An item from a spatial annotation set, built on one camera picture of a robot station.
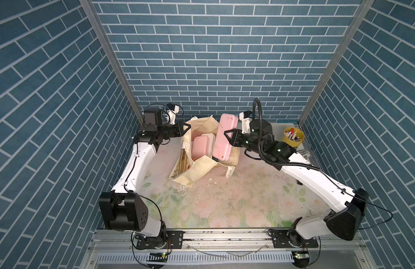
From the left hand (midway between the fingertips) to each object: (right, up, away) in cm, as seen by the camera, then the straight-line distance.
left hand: (194, 126), depth 77 cm
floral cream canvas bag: (-4, -23, +7) cm, 25 cm away
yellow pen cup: (+56, -5, +22) cm, 61 cm away
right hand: (+15, -4, -6) cm, 16 cm away
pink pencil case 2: (+1, -10, +10) cm, 15 cm away
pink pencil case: (+13, -9, -5) cm, 17 cm away
